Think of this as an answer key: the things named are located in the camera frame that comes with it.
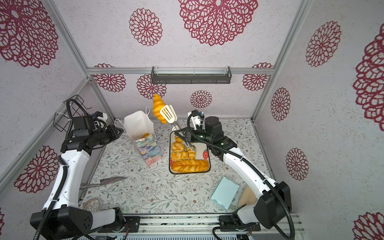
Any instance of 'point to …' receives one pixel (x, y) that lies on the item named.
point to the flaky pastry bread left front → (181, 155)
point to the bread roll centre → (191, 153)
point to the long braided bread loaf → (190, 165)
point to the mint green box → (224, 192)
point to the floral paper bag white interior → (140, 127)
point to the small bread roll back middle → (177, 139)
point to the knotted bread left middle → (177, 147)
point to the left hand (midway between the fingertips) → (123, 133)
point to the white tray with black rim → (202, 153)
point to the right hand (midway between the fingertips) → (176, 130)
